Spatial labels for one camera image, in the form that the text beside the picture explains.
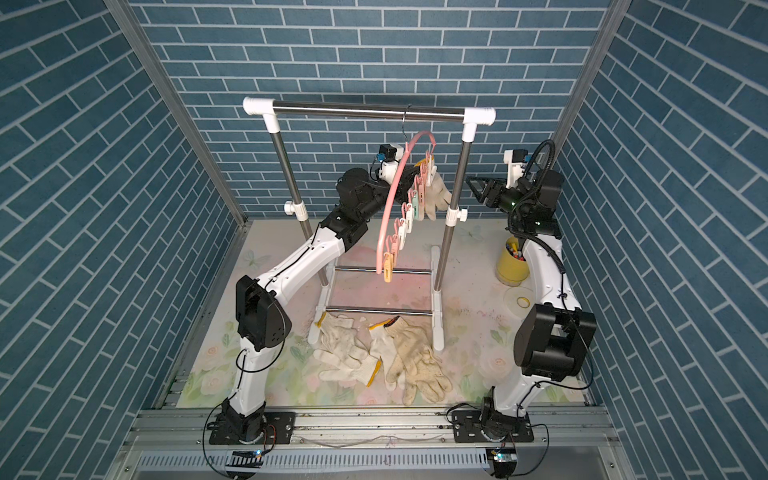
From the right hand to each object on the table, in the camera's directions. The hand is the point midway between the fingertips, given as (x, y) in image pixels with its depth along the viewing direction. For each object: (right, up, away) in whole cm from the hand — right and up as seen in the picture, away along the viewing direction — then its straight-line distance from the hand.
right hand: (477, 182), depth 77 cm
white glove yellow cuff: (-25, -46, +11) cm, 53 cm away
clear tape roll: (+20, -35, +21) cm, 46 cm away
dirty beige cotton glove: (-15, -49, +5) cm, 52 cm away
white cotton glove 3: (-33, -50, +5) cm, 60 cm away
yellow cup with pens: (+15, -24, +16) cm, 33 cm away
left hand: (-13, +3, -4) cm, 14 cm away
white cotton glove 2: (-38, -45, +10) cm, 60 cm away
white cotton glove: (-10, -3, +5) cm, 11 cm away
